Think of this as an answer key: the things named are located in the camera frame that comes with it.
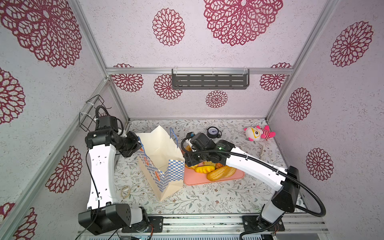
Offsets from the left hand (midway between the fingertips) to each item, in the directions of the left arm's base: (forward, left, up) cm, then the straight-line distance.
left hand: (143, 146), depth 72 cm
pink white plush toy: (+23, -68, -20) cm, 74 cm away
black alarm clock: (+29, -40, -25) cm, 55 cm away
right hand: (-2, -21, -6) cm, 22 cm away
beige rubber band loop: (-13, +16, -26) cm, 33 cm away
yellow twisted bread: (-2, -31, -21) cm, 37 cm away
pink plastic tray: (-4, -23, -27) cm, 36 cm away
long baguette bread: (-4, -40, -22) cm, 46 cm away
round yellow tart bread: (0, -24, -23) cm, 33 cm away
